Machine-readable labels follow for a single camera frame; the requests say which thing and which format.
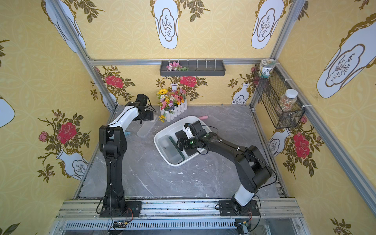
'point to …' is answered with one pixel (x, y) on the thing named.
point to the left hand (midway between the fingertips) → (139, 116)
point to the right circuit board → (243, 228)
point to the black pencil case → (190, 152)
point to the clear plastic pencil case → (146, 128)
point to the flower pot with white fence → (172, 102)
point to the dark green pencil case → (177, 156)
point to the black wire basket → (269, 91)
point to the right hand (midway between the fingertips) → (185, 141)
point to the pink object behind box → (203, 117)
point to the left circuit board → (120, 223)
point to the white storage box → (170, 130)
